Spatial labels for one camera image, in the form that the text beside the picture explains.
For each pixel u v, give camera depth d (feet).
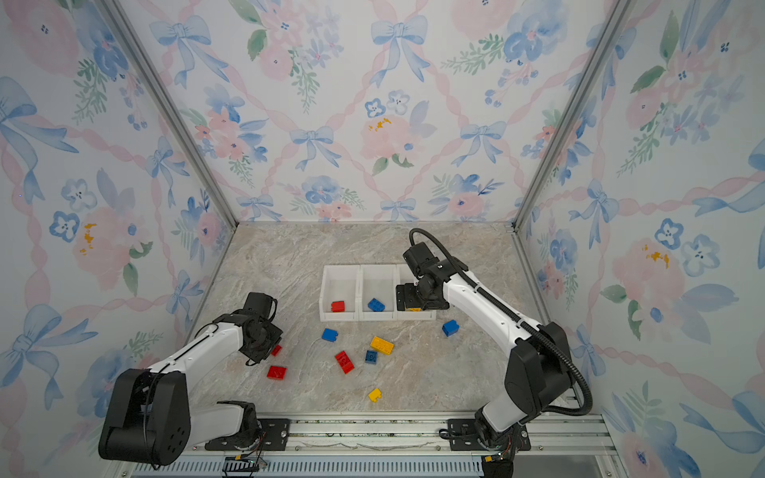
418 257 2.17
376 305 3.17
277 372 2.71
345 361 2.78
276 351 2.79
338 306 3.14
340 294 3.28
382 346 2.94
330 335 3.01
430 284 1.92
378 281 3.41
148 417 1.34
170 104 2.80
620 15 2.26
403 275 3.21
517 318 1.52
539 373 1.41
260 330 2.36
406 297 2.45
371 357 2.81
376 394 2.62
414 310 2.45
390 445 2.41
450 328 3.01
